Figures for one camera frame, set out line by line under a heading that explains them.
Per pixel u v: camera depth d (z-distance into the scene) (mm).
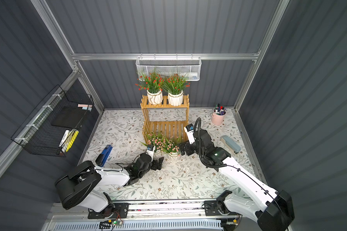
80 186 445
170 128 1081
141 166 679
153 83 749
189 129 666
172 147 809
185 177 847
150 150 778
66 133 719
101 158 893
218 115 1020
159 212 738
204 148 563
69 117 782
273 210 382
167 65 912
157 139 843
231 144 937
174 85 746
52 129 735
